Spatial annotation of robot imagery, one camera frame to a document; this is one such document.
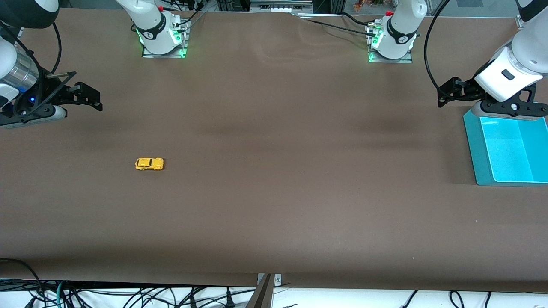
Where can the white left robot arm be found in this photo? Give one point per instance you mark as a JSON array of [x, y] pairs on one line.
[[400, 25]]

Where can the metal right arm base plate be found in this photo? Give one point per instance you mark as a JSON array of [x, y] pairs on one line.
[[147, 53]]

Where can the black power plug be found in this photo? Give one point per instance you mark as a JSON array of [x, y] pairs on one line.
[[230, 301]]

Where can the silver table edge bracket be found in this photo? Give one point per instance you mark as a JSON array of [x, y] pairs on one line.
[[278, 280]]

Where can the black camera bracket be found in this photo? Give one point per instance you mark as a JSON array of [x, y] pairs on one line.
[[30, 111], [513, 107]]

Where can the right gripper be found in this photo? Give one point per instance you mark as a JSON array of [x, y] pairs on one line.
[[52, 90]]

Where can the dark grey pole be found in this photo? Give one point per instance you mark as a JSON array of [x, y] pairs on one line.
[[261, 297]]

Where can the black frame posts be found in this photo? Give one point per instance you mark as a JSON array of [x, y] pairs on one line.
[[233, 4]]

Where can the silver table corner clamp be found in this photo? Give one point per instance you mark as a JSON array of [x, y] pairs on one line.
[[519, 21]]

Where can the teal plastic bin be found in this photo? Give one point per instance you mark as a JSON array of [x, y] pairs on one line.
[[509, 149]]

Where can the yellow toy beetle car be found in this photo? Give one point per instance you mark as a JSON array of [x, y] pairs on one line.
[[149, 164]]

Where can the black left camera bracket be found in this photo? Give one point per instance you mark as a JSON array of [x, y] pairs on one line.
[[513, 107]]

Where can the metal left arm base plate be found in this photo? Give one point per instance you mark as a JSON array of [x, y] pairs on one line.
[[406, 60]]

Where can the aluminium frame rail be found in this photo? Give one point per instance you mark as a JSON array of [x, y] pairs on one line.
[[278, 6]]

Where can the orange colourful background object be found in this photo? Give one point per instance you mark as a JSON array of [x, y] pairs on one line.
[[359, 5]]

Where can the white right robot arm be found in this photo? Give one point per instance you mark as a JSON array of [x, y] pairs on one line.
[[156, 36]]

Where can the black right camera bracket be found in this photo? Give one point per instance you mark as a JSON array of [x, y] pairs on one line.
[[30, 111]]

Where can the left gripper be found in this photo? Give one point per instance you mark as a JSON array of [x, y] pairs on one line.
[[466, 88]]

